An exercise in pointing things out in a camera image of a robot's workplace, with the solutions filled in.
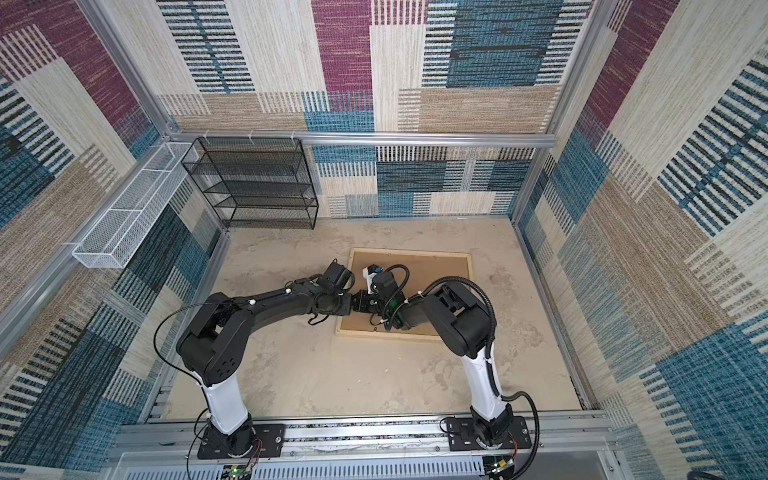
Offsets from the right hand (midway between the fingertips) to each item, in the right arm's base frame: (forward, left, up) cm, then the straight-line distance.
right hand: (350, 306), depth 97 cm
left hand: (-1, +1, +1) cm, 1 cm away
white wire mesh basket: (+2, +52, +34) cm, 62 cm away
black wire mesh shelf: (+42, +35, +18) cm, 57 cm away
